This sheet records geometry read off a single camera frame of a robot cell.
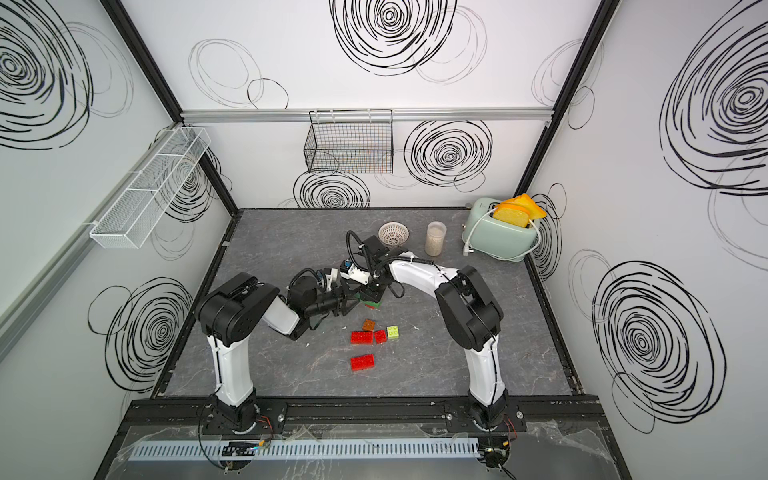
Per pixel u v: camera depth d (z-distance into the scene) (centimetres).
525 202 93
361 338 86
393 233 109
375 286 81
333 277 91
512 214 91
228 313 52
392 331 87
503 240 97
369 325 88
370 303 92
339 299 83
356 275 83
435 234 101
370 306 93
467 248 102
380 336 86
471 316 51
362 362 81
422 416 76
